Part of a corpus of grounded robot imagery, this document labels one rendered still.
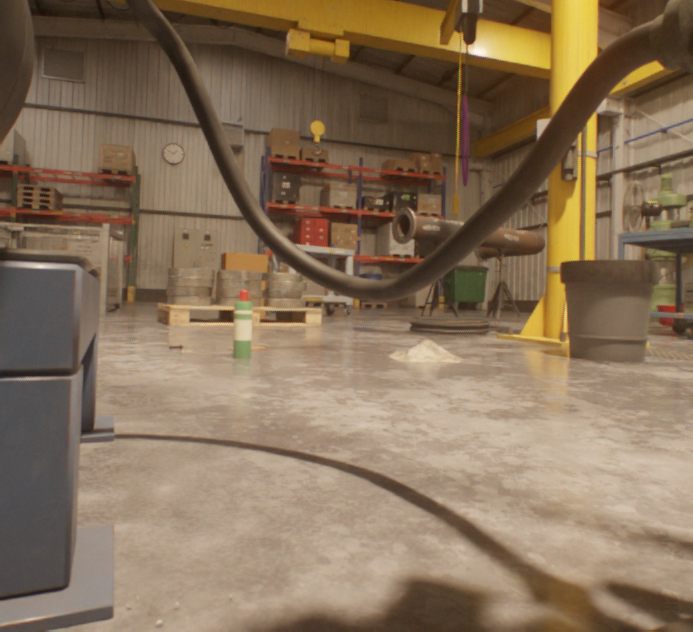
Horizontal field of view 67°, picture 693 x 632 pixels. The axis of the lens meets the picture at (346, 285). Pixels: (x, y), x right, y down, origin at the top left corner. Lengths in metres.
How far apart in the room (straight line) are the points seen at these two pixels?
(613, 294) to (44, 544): 2.24
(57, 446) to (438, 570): 0.32
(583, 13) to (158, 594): 3.72
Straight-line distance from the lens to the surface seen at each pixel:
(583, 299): 2.47
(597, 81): 0.52
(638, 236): 4.80
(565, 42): 3.80
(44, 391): 0.44
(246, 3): 12.12
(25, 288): 0.44
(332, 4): 12.56
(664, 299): 11.81
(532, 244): 8.64
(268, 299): 4.43
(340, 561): 0.52
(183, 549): 0.55
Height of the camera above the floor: 0.23
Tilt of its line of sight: 1 degrees up
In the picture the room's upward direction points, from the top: 2 degrees clockwise
